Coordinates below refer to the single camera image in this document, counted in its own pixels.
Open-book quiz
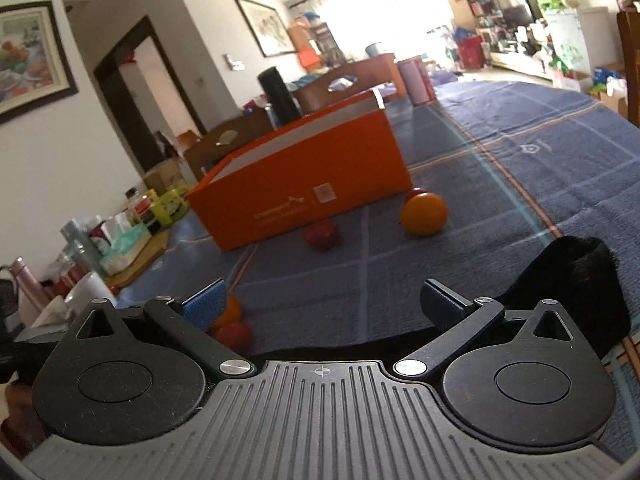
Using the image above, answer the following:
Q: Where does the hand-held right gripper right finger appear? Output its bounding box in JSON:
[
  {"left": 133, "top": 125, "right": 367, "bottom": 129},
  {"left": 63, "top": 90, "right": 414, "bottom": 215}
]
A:
[{"left": 392, "top": 279, "right": 577, "bottom": 379}]

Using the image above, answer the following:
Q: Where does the white cabinet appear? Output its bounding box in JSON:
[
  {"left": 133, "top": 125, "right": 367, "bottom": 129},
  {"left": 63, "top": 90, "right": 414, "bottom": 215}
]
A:
[{"left": 545, "top": 7, "right": 613, "bottom": 78}]

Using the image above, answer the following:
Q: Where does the pale framed painting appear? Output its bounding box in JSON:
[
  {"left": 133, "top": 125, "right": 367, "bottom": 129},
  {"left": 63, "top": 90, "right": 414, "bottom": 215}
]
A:
[{"left": 233, "top": 0, "right": 297, "bottom": 58}]

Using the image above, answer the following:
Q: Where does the glass bottle with red label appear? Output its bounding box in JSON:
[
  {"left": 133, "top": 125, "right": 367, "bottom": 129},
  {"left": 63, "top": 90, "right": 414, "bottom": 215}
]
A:
[{"left": 125, "top": 187, "right": 161, "bottom": 235}]

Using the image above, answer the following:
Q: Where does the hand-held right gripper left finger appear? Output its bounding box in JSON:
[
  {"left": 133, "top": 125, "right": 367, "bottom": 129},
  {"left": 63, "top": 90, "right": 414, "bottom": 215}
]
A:
[{"left": 62, "top": 277, "right": 254, "bottom": 381}]

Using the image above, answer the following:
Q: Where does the black television screen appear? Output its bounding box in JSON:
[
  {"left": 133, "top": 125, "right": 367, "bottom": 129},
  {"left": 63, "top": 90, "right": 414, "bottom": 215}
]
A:
[{"left": 500, "top": 4, "right": 533, "bottom": 28}]

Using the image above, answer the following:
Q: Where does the wooden cutting board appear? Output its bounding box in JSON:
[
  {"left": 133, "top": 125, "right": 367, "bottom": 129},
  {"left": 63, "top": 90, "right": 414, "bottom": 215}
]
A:
[{"left": 107, "top": 230, "right": 173, "bottom": 288}]

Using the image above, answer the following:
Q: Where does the pink cylindrical container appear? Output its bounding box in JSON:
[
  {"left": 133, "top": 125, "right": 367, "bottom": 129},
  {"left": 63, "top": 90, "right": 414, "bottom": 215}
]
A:
[{"left": 396, "top": 57, "right": 436, "bottom": 106}]

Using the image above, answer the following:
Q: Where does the person's left hand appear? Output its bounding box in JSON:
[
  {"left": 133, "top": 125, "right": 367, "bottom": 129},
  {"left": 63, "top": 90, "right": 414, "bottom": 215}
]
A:
[{"left": 0, "top": 382, "right": 48, "bottom": 458}]

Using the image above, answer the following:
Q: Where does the wooden chair with oval cutout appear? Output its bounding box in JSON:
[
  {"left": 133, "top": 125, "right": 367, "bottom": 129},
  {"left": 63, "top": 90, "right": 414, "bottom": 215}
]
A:
[{"left": 182, "top": 107, "right": 276, "bottom": 181}]

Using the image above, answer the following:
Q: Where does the small orange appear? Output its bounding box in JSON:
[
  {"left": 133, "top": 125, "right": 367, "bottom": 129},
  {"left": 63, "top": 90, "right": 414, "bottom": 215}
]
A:
[{"left": 210, "top": 294, "right": 244, "bottom": 332}]

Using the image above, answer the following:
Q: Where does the teal tissue pack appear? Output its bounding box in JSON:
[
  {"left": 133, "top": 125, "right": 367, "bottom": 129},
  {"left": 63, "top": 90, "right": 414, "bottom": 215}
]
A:
[{"left": 97, "top": 222, "right": 152, "bottom": 276}]

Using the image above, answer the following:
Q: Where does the white supplement bottle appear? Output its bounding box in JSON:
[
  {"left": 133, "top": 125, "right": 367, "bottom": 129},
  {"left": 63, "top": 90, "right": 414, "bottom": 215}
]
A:
[{"left": 90, "top": 222, "right": 113, "bottom": 256}]

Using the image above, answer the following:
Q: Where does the green panda mug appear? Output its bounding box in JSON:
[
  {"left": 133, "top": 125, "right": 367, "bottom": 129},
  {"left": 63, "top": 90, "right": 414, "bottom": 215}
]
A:
[{"left": 150, "top": 187, "right": 192, "bottom": 226}]

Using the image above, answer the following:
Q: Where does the pink metal bottle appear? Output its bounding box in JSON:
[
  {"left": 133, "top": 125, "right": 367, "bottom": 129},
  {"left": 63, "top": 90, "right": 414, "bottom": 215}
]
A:
[{"left": 10, "top": 257, "right": 48, "bottom": 326}]

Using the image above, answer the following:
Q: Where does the blue patterned tablecloth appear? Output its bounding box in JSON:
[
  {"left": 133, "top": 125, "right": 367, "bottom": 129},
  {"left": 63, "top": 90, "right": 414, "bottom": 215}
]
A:
[{"left": 115, "top": 80, "right": 640, "bottom": 461}]

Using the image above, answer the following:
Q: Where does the black fuzzy cloth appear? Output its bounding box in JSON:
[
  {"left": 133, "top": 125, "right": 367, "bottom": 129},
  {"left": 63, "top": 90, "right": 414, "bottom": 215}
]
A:
[{"left": 247, "top": 235, "right": 632, "bottom": 366}]

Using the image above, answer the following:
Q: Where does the white cup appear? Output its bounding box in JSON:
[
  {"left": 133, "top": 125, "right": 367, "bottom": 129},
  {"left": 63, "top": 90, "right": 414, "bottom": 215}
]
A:
[{"left": 64, "top": 271, "right": 118, "bottom": 318}]

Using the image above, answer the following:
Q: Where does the dark thermos bottle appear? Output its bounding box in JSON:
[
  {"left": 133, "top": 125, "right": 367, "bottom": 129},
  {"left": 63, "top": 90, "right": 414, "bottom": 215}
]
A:
[{"left": 257, "top": 66, "right": 301, "bottom": 128}]

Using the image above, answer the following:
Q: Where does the colourful framed picture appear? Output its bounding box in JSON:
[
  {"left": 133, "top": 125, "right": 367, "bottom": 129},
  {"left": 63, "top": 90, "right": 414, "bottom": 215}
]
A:
[{"left": 0, "top": 0, "right": 80, "bottom": 123}]

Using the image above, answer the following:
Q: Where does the grey metal tumbler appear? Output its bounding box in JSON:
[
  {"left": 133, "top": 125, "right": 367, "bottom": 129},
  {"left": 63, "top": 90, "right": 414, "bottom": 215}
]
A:
[{"left": 61, "top": 217, "right": 103, "bottom": 276}]

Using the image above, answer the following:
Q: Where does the dark wooden door frame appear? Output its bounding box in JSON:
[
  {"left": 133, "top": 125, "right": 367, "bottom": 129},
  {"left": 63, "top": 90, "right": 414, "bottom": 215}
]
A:
[{"left": 92, "top": 15, "right": 208, "bottom": 173}]

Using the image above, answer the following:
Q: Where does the large orange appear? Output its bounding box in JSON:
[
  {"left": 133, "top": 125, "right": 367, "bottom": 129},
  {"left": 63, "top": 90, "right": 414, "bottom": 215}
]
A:
[{"left": 400, "top": 192, "right": 448, "bottom": 237}]

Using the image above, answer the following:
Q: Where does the red bag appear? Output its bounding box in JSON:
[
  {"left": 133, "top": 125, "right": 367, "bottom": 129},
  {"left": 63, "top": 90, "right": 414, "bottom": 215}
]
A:
[{"left": 457, "top": 35, "right": 486, "bottom": 68}]

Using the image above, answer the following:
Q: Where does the orange cardboard box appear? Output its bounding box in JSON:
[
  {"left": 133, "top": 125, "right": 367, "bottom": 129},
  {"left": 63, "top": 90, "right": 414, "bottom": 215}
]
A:
[{"left": 187, "top": 90, "right": 413, "bottom": 252}]

